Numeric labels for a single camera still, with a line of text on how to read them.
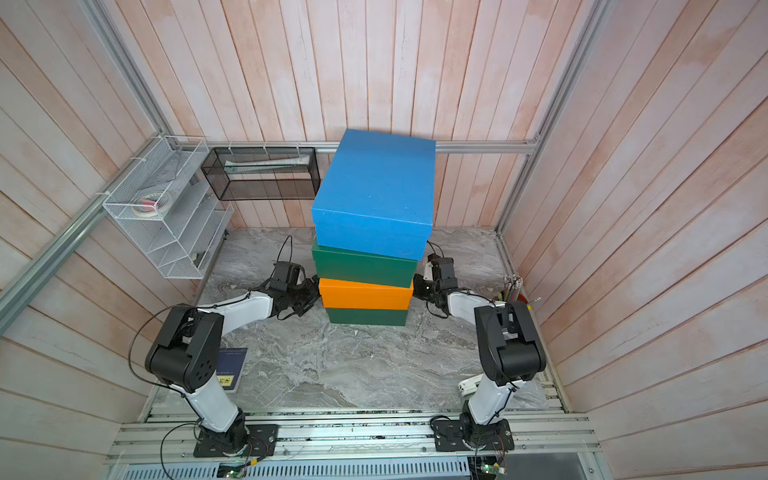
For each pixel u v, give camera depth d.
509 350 0.48
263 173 1.06
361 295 0.78
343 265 0.66
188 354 0.48
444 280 0.76
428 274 0.86
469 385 0.80
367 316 0.92
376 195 0.61
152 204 0.74
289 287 0.76
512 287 0.82
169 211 0.74
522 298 0.86
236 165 0.89
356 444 0.73
